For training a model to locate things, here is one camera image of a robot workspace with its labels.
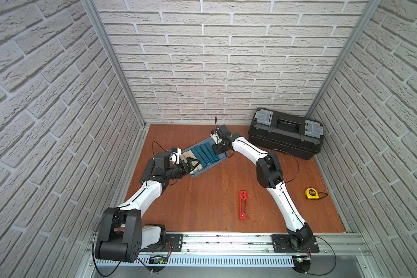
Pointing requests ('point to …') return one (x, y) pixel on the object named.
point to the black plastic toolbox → (289, 134)
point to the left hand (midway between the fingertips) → (197, 162)
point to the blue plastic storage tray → (220, 157)
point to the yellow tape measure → (311, 193)
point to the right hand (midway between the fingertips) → (217, 148)
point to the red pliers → (242, 194)
